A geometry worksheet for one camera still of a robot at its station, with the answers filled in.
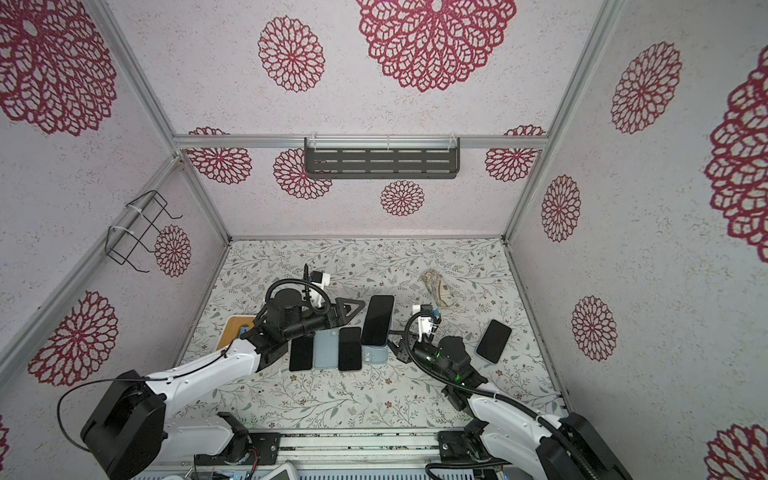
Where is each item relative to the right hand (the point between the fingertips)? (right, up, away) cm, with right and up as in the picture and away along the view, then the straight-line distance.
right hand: (380, 334), depth 73 cm
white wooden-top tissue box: (-44, -1, +16) cm, 47 cm away
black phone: (0, +3, +2) cm, 4 cm away
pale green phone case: (-16, -8, +17) cm, 25 cm away
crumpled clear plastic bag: (+18, +12, +30) cm, 37 cm away
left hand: (-5, +6, +4) cm, 9 cm away
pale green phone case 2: (-2, -10, +16) cm, 19 cm away
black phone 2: (+37, -7, +23) cm, 44 cm away
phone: (-9, -8, +17) cm, 21 cm away
